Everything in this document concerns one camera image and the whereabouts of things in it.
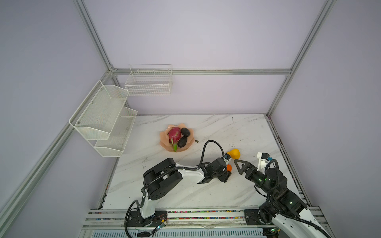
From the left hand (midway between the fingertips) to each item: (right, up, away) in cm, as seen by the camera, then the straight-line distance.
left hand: (225, 171), depth 88 cm
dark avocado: (-25, +23, +14) cm, 37 cm away
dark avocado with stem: (-27, +17, +10) cm, 34 cm away
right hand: (+2, +8, -16) cm, 18 cm away
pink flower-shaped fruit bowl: (-40, +17, +12) cm, 45 cm away
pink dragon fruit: (-32, +22, +10) cm, 40 cm away
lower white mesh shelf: (-61, +16, -12) cm, 64 cm away
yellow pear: (+7, +10, +3) cm, 12 cm away
